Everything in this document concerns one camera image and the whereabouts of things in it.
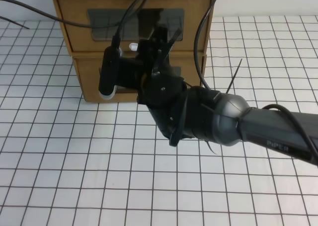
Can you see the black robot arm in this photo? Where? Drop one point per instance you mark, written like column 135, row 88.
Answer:
column 227, row 119

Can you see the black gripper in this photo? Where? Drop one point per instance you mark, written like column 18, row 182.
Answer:
column 163, row 92

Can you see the white box handle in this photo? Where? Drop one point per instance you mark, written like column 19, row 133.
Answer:
column 133, row 47

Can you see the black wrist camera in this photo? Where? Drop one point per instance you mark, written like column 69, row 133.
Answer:
column 117, row 71

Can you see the white grid tablecloth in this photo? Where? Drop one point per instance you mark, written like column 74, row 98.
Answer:
column 66, row 162

